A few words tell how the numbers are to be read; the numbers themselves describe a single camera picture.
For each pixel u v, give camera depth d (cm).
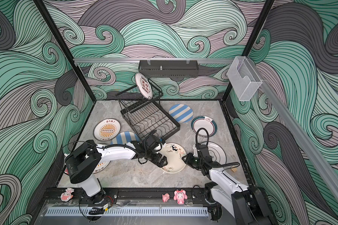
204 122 104
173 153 90
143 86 93
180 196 71
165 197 71
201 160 67
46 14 73
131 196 74
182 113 111
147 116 107
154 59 93
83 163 45
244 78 79
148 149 68
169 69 97
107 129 100
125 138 97
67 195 71
